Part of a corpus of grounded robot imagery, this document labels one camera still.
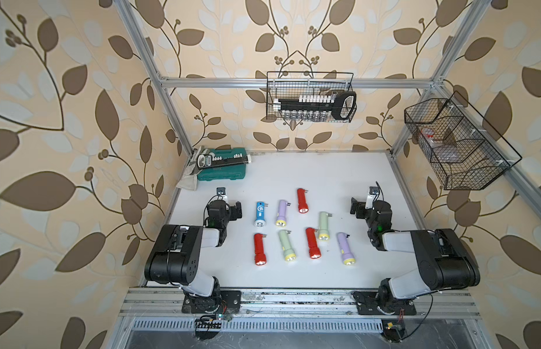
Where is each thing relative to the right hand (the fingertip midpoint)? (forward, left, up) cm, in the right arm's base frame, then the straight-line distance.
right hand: (365, 199), depth 94 cm
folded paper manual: (+18, +83, -4) cm, 85 cm away
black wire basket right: (-1, -26, +28) cm, 38 cm away
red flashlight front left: (-21, +46, -4) cm, 51 cm away
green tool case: (+19, +65, -1) cm, 68 cm away
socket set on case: (+25, +71, +2) cm, 76 cm away
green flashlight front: (-21, +34, -3) cm, 41 cm away
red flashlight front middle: (-20, +25, -4) cm, 32 cm away
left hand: (+2, +62, 0) cm, 62 cm away
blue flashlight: (-4, +46, -3) cm, 46 cm away
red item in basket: (+11, -20, +26) cm, 35 cm away
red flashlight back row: (0, +27, -3) cm, 28 cm away
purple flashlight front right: (-23, +12, -3) cm, 26 cm away
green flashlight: (-13, +20, -2) cm, 24 cm away
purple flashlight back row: (-7, +37, -3) cm, 38 cm away
